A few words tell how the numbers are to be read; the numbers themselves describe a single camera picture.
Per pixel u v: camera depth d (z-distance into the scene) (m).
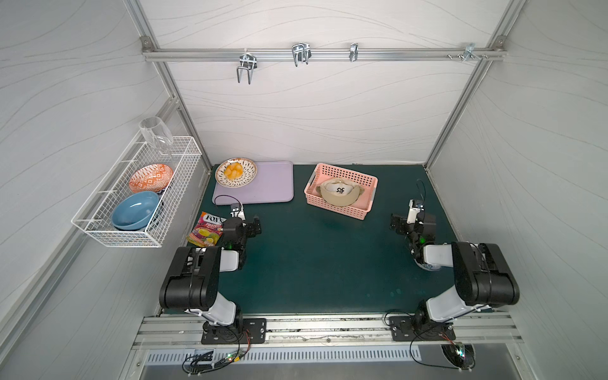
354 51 0.79
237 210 0.81
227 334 0.67
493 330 0.77
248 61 0.78
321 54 0.78
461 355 0.71
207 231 0.93
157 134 0.73
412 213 0.85
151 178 0.71
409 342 0.69
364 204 1.03
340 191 1.04
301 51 0.76
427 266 0.86
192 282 0.46
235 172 1.14
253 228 0.86
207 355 0.72
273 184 1.10
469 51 0.77
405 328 0.73
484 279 0.46
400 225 0.86
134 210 0.62
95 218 0.56
